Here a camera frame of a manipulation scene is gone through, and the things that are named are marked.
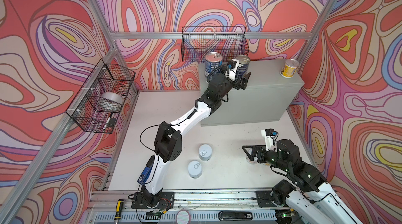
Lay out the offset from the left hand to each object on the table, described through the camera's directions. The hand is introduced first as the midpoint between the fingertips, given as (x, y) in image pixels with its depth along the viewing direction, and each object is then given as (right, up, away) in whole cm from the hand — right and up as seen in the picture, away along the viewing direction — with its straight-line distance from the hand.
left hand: (243, 67), depth 74 cm
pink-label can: (+2, -42, -10) cm, 43 cm away
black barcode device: (-6, -66, -8) cm, 66 cm away
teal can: (-18, -44, +10) cm, 49 cm away
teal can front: (-24, -50, +4) cm, 56 cm away
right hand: (+3, -40, -1) cm, 40 cm away
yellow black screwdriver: (-58, -64, -4) cm, 86 cm away
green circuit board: (-44, -69, -2) cm, 82 cm away
